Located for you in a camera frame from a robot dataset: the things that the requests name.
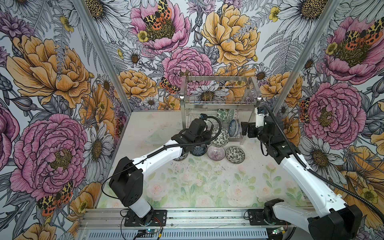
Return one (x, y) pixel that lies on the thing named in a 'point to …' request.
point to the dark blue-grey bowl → (199, 150)
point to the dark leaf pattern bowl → (222, 139)
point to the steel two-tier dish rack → (207, 95)
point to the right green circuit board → (278, 230)
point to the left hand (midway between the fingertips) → (208, 137)
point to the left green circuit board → (149, 230)
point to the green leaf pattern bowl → (224, 115)
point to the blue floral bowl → (234, 129)
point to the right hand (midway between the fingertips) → (250, 126)
